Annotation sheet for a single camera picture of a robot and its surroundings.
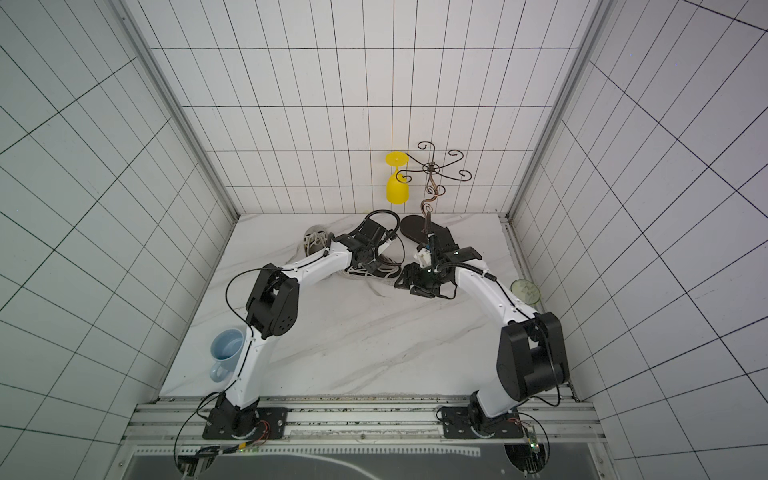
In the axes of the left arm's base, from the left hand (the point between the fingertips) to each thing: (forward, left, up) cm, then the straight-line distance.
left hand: (368, 258), depth 100 cm
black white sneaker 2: (-7, -5, +5) cm, 10 cm away
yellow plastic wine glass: (+17, -10, +18) cm, 26 cm away
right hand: (-14, -12, +9) cm, 20 cm away
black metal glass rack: (+15, -20, +26) cm, 36 cm away
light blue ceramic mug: (-30, +40, -3) cm, 50 cm away
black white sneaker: (+5, +18, +4) cm, 20 cm away
